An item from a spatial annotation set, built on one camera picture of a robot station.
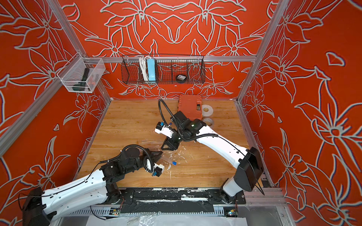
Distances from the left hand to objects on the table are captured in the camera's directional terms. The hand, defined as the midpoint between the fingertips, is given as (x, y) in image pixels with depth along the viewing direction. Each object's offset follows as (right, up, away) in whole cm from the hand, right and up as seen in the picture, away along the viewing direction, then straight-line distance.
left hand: (160, 148), depth 74 cm
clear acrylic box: (-55, +45, +17) cm, 73 cm away
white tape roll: (+33, +21, +36) cm, 53 cm away
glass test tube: (-7, -1, +21) cm, 22 cm away
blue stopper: (+8, -6, -6) cm, 11 cm away
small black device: (+12, +44, +22) cm, 51 cm away
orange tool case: (+19, +25, +35) cm, 47 cm away
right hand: (+1, +3, -4) cm, 5 cm away
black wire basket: (+3, +50, +23) cm, 56 cm away
